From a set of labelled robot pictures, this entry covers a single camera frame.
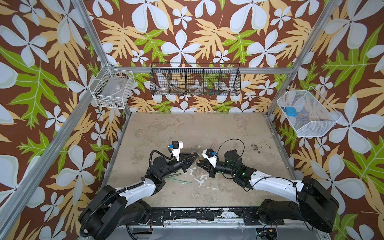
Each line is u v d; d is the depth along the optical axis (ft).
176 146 2.18
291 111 2.83
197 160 2.40
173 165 2.22
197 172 2.91
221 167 2.22
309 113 2.69
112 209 1.38
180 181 2.82
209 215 2.47
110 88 2.84
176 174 2.90
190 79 3.20
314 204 1.36
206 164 2.32
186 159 2.26
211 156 2.15
